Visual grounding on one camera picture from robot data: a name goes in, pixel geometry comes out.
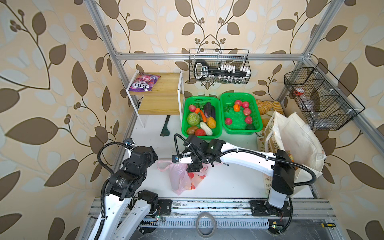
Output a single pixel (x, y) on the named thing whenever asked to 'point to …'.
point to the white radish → (207, 130)
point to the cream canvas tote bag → (290, 135)
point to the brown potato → (191, 130)
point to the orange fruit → (236, 108)
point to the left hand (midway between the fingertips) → (145, 152)
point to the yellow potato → (211, 122)
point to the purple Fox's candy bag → (144, 82)
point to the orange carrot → (197, 110)
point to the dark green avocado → (250, 127)
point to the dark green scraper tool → (165, 132)
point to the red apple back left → (238, 102)
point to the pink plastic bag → (181, 180)
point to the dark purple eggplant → (209, 110)
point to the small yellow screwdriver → (328, 224)
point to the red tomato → (200, 132)
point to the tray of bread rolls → (266, 109)
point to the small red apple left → (228, 121)
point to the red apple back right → (245, 104)
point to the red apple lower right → (248, 120)
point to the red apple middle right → (247, 111)
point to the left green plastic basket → (190, 103)
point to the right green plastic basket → (240, 113)
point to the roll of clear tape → (205, 224)
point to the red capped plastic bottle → (300, 91)
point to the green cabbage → (193, 119)
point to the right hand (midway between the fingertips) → (187, 159)
